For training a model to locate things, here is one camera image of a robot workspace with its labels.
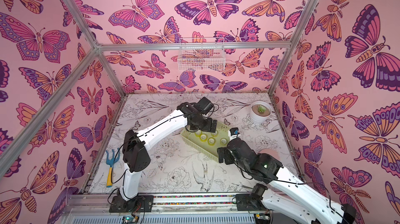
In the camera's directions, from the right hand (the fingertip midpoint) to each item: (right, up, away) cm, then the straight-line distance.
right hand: (223, 150), depth 72 cm
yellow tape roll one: (+3, 0, +21) cm, 21 cm away
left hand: (-5, +9, +11) cm, 15 cm away
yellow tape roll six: (-4, -1, +21) cm, 22 cm away
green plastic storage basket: (-5, -4, +12) cm, 13 cm away
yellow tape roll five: (-2, +3, +25) cm, 25 cm away
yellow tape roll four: (-9, +2, +22) cm, 24 cm away
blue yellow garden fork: (-62, -11, +15) cm, 64 cm away
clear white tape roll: (-11, +8, +1) cm, 14 cm away
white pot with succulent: (+26, +18, +23) cm, 39 cm away
